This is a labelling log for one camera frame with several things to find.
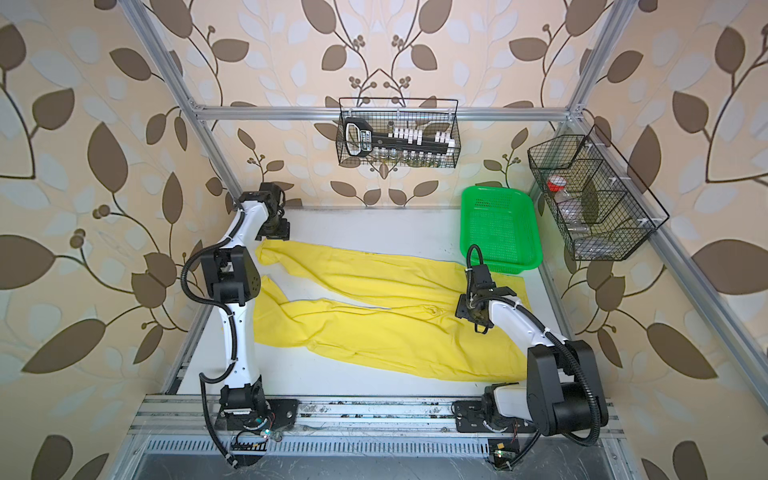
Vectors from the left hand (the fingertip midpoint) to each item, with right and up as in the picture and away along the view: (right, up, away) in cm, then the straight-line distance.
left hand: (276, 232), depth 102 cm
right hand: (+64, -25, -13) cm, 70 cm away
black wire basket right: (+98, +7, -19) cm, 100 cm away
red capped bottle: (+85, +13, -21) cm, 89 cm away
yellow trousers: (+48, -29, -13) cm, 57 cm away
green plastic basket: (+84, +4, +13) cm, 85 cm away
